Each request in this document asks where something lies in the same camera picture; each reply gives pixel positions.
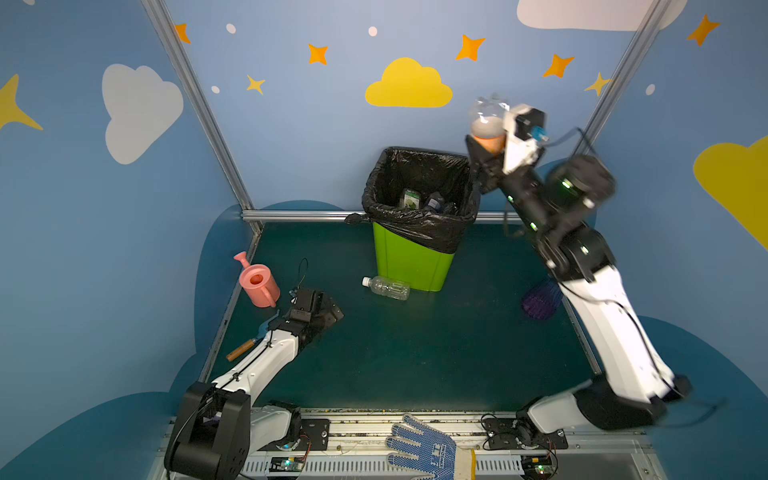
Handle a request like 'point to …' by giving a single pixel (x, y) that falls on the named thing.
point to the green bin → (419, 266)
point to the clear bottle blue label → (435, 201)
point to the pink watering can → (257, 282)
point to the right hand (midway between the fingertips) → (491, 128)
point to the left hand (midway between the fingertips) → (334, 314)
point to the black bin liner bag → (425, 197)
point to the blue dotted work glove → (438, 456)
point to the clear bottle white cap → (384, 286)
